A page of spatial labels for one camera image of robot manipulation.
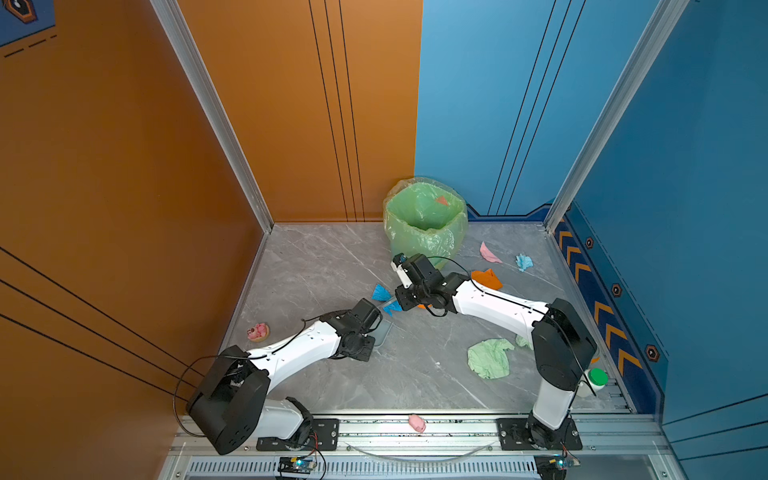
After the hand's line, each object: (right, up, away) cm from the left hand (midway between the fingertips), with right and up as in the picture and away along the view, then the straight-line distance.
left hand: (363, 346), depth 86 cm
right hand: (+10, +15, +1) cm, 18 cm away
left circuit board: (-15, -23, -16) cm, 32 cm away
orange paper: (+16, +14, -11) cm, 24 cm away
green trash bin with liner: (+20, +40, +19) cm, 48 cm away
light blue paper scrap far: (+56, +24, +22) cm, 65 cm away
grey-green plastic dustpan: (+5, +3, +3) cm, 7 cm away
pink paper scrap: (+45, +26, +25) cm, 57 cm away
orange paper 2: (+41, +18, +16) cm, 48 cm away
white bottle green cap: (+58, -4, -14) cm, 60 cm away
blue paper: (+4, +14, +13) cm, 20 cm away
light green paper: (+36, -3, -2) cm, 36 cm away
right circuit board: (+46, -23, -17) cm, 54 cm away
